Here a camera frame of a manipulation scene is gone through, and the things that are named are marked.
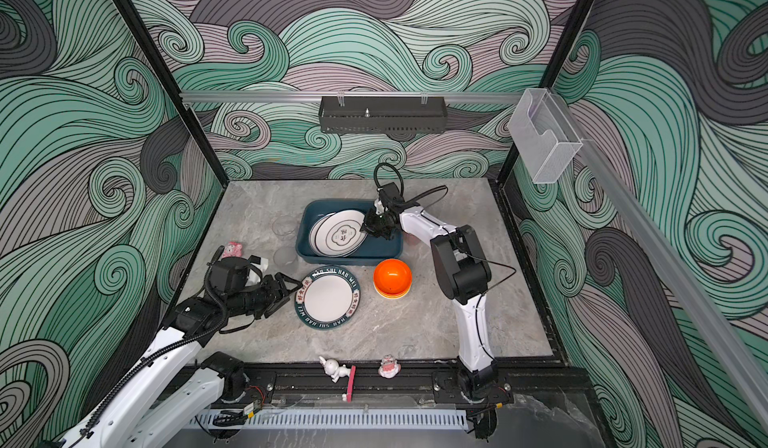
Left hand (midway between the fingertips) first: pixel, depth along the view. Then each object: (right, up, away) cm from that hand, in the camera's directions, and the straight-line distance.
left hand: (299, 288), depth 75 cm
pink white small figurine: (+23, -20, 0) cm, 31 cm away
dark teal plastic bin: (+20, +7, +19) cm, 28 cm away
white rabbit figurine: (+9, -20, -2) cm, 22 cm away
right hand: (+15, +14, +22) cm, 30 cm away
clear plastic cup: (-10, +5, +19) cm, 22 cm away
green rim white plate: (+5, -7, +13) cm, 16 cm away
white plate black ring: (+6, +11, +25) cm, 28 cm away
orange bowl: (+25, -1, +13) cm, 28 cm away
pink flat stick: (+14, -21, -5) cm, 26 cm away
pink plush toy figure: (-27, +7, +21) cm, 35 cm away
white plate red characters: (+1, +11, +26) cm, 28 cm away
